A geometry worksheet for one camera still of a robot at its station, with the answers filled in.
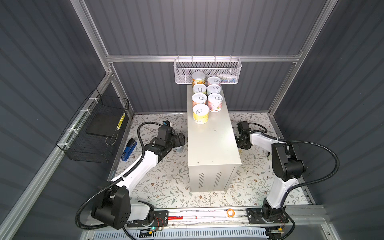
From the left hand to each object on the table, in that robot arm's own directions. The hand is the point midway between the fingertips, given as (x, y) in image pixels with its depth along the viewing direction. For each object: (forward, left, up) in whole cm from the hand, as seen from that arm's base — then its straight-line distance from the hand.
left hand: (177, 137), depth 85 cm
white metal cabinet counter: (-23, -16, +17) cm, 33 cm away
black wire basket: (-5, +42, +11) cm, 43 cm away
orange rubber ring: (-37, -27, -17) cm, 49 cm away
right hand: (+3, -39, -15) cm, 42 cm away
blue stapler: (+3, +32, -14) cm, 35 cm away
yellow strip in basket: (+5, +30, +10) cm, 32 cm away
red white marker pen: (-38, +1, -17) cm, 41 cm away
